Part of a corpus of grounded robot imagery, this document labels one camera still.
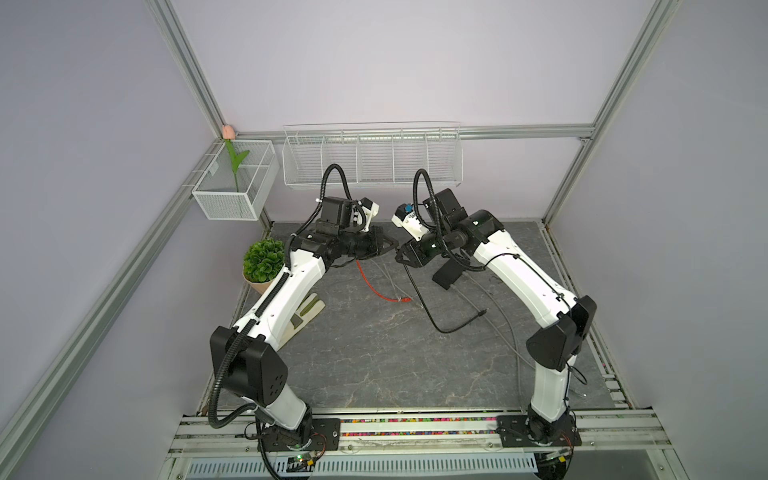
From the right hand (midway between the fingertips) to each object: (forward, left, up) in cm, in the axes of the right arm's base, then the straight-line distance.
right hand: (402, 256), depth 77 cm
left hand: (0, +1, +4) cm, 4 cm away
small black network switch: (+12, -16, -25) cm, 32 cm away
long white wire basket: (+39, +8, +5) cm, 41 cm away
